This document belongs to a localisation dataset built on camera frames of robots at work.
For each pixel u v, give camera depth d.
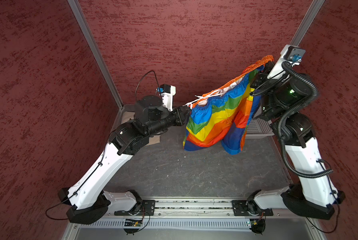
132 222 0.72
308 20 0.75
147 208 0.74
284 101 0.34
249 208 0.66
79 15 0.73
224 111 0.67
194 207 0.76
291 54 0.35
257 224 0.71
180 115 0.46
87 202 0.37
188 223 0.77
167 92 0.47
